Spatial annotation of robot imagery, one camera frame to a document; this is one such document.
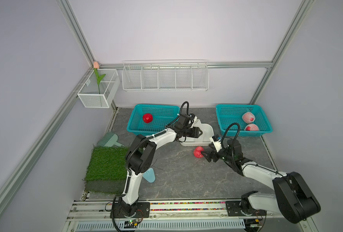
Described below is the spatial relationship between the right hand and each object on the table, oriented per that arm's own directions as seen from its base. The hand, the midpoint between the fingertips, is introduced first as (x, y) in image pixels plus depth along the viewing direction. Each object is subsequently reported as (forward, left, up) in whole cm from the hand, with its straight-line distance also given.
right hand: (205, 147), depth 88 cm
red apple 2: (-2, +5, -3) cm, 6 cm away
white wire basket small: (+22, +69, +24) cm, 76 cm away
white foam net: (+26, -33, -6) cm, 43 cm away
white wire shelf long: (+44, +25, +22) cm, 55 cm away
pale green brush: (+11, +66, -9) cm, 68 cm away
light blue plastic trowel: (-14, +34, -8) cm, 38 cm away
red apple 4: (+15, -32, -2) cm, 36 cm away
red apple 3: (+24, -35, -1) cm, 42 cm away
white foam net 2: (+16, -34, -1) cm, 37 cm away
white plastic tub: (+9, 0, -7) cm, 11 cm away
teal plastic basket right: (+27, -20, 0) cm, 34 cm away
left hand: (+9, +2, +2) cm, 10 cm away
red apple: (+26, +39, -3) cm, 47 cm away
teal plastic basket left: (+32, +29, -5) cm, 44 cm away
